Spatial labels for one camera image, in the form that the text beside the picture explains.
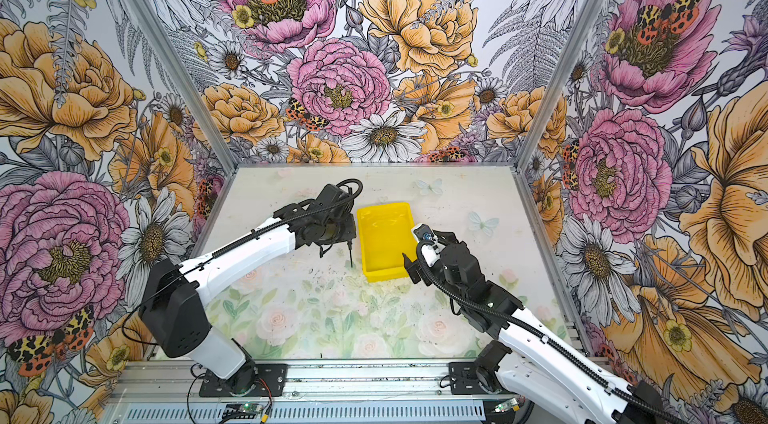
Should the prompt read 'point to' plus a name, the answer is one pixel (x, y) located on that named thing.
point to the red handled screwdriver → (349, 245)
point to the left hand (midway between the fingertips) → (349, 237)
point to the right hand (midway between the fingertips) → (423, 251)
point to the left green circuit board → (250, 408)
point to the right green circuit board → (508, 405)
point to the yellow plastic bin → (387, 234)
